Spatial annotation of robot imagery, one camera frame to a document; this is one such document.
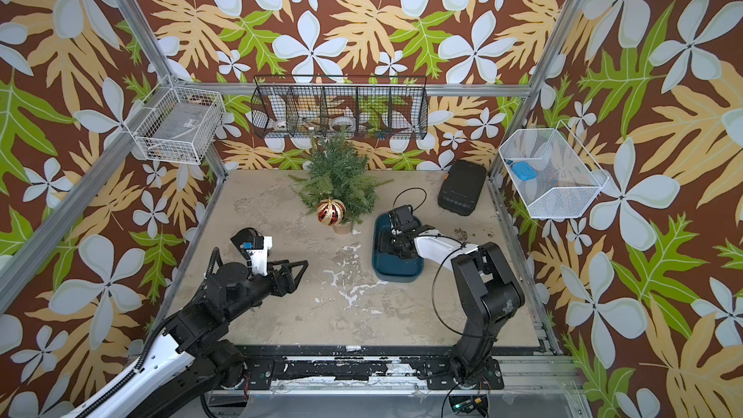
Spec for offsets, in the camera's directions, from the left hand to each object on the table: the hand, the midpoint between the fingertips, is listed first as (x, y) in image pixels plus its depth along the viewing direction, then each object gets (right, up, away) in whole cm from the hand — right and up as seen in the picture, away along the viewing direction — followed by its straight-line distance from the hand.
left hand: (300, 260), depth 72 cm
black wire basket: (+5, +47, +24) cm, 53 cm away
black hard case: (+53, +21, +38) cm, 69 cm away
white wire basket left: (-41, +38, +13) cm, 58 cm away
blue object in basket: (+65, +24, +14) cm, 70 cm away
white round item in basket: (+9, +42, +27) cm, 51 cm away
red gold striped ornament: (+8, +12, -2) cm, 15 cm away
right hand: (+22, +1, +23) cm, 32 cm away
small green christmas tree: (+9, +24, +6) cm, 26 cm away
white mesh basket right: (+71, +21, +4) cm, 75 cm away
